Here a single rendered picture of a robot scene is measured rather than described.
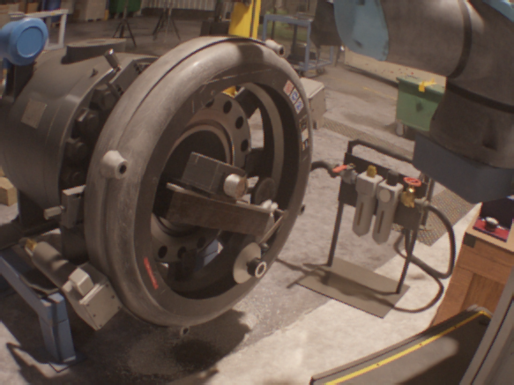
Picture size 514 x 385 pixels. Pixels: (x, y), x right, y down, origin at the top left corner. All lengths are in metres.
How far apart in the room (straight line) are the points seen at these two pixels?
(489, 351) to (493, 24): 0.60
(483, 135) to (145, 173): 0.66
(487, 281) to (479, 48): 1.18
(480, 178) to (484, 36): 0.21
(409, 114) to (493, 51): 3.81
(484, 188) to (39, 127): 1.17
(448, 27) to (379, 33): 0.11
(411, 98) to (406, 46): 3.82
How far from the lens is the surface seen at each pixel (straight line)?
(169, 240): 1.37
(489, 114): 0.76
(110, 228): 1.06
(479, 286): 1.79
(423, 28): 0.68
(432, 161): 0.79
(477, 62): 0.73
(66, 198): 1.10
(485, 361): 0.98
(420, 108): 4.49
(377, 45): 0.68
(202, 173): 1.11
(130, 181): 1.03
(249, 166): 1.52
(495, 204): 1.86
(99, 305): 1.13
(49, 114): 1.44
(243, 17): 4.89
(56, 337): 1.55
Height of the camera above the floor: 1.10
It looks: 23 degrees down
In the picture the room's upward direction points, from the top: 6 degrees clockwise
